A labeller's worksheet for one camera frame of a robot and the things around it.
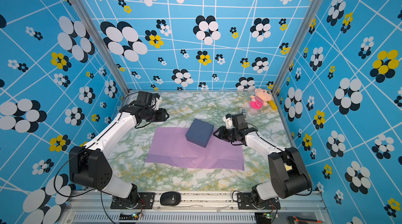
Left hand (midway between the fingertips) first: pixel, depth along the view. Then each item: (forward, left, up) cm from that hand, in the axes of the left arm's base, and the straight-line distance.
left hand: (166, 115), depth 87 cm
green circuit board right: (-45, -49, -17) cm, 68 cm away
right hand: (-7, -29, -8) cm, 31 cm away
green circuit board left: (-45, +13, -18) cm, 50 cm away
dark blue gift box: (-6, -19, -8) cm, 21 cm away
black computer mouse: (-38, -7, -13) cm, 41 cm away
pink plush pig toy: (+23, -62, -9) cm, 66 cm away
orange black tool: (-46, -61, -14) cm, 77 cm away
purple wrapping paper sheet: (-11, -1, -15) cm, 19 cm away
